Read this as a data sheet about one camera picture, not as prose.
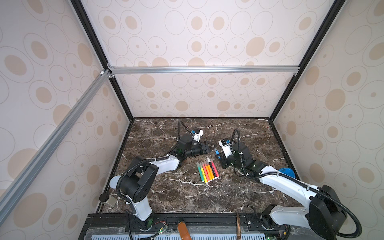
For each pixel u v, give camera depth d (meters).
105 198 0.72
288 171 0.81
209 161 0.95
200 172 0.90
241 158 0.61
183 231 0.69
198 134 0.81
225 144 0.71
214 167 0.92
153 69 1.85
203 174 0.90
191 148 0.73
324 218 0.41
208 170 0.90
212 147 0.82
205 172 0.90
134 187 0.46
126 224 0.74
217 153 0.80
